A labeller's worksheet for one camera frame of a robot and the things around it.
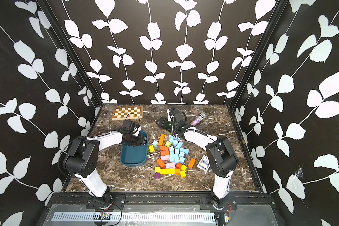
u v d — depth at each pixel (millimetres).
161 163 862
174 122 702
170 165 860
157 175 823
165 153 921
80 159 480
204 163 873
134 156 901
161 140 982
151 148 935
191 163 881
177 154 904
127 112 1115
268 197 767
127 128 781
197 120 1069
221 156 486
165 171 843
